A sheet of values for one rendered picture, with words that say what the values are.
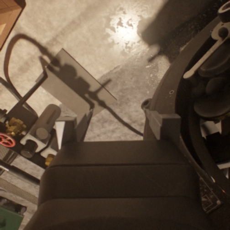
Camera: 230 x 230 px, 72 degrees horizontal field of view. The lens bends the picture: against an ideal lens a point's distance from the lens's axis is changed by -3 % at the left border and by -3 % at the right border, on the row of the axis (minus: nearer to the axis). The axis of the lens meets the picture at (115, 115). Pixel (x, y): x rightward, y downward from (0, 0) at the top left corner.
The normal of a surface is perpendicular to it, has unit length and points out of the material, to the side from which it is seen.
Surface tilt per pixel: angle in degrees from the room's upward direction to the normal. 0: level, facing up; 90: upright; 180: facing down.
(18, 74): 0
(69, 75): 0
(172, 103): 90
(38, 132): 90
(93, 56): 0
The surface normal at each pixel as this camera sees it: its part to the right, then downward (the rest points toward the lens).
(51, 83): -0.11, 0.64
